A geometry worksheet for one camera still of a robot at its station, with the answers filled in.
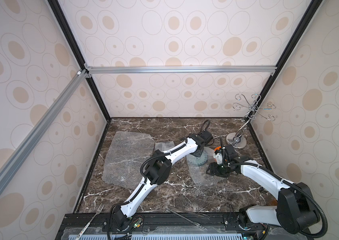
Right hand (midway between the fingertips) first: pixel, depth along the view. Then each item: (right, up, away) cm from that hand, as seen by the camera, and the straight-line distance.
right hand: (215, 171), depth 86 cm
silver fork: (-63, -16, -8) cm, 65 cm away
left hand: (-8, +11, +9) cm, 16 cm away
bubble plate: (-30, +14, +14) cm, 36 cm away
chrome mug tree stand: (+21, +17, +17) cm, 32 cm away
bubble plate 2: (-9, +2, +4) cm, 11 cm away
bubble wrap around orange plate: (-56, +9, +14) cm, 58 cm away
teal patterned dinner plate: (-9, +5, +9) cm, 13 cm away
